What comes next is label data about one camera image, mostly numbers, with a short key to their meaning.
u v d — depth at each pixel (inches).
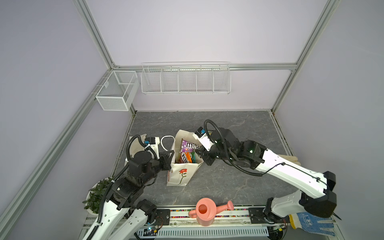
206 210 26.1
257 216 29.4
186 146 24.8
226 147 18.4
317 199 15.8
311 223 28.3
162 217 29.0
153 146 23.1
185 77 38.1
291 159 36.5
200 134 21.6
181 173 27.8
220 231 27.9
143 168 18.7
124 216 17.5
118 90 40.0
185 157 29.7
